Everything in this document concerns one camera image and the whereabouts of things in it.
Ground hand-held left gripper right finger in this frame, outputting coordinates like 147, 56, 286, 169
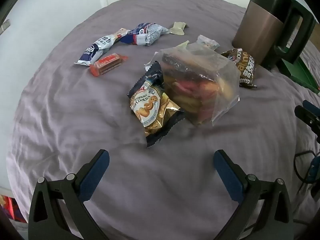
213, 149, 294, 240

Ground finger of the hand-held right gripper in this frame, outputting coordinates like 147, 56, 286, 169
294, 106, 320, 131
302, 100, 320, 120

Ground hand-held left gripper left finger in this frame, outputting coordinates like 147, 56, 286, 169
28, 149, 110, 240

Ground green metal tray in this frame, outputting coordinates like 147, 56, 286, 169
282, 54, 320, 92

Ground brown snack packet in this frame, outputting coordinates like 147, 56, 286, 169
220, 47, 258, 89

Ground gold dark cookie packet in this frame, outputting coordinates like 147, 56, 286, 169
127, 61, 186, 148

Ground clear plastic bag of snacks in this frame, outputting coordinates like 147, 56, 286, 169
144, 41, 240, 127

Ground red snack bar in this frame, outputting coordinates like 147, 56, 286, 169
89, 52, 129, 76

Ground blue white red packet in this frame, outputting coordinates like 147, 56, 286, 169
119, 22, 171, 47

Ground colourful box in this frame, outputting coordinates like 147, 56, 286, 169
0, 194, 27, 223

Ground brown black electric kettle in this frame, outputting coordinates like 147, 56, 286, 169
231, 0, 317, 71

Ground small clear wrapped snack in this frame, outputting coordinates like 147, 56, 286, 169
196, 35, 220, 51

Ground long white blue snack packet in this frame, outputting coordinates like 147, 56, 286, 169
74, 28, 131, 67

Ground small beige packet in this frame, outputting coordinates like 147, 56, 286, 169
169, 21, 189, 36

